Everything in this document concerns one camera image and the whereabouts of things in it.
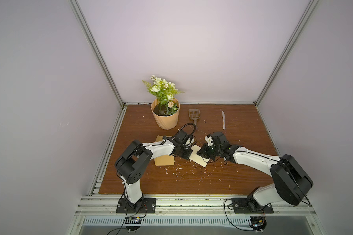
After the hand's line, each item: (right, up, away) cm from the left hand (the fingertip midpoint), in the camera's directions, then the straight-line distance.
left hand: (191, 155), depth 90 cm
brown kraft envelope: (-16, -3, -1) cm, 16 cm away
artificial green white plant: (-17, +41, -3) cm, 44 cm away
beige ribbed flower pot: (-18, +21, +5) cm, 28 cm away
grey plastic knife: (+25, +17, +16) cm, 35 cm away
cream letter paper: (+3, -1, -3) cm, 5 cm away
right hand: (+2, +6, -6) cm, 9 cm away
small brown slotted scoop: (+4, +27, +23) cm, 36 cm away
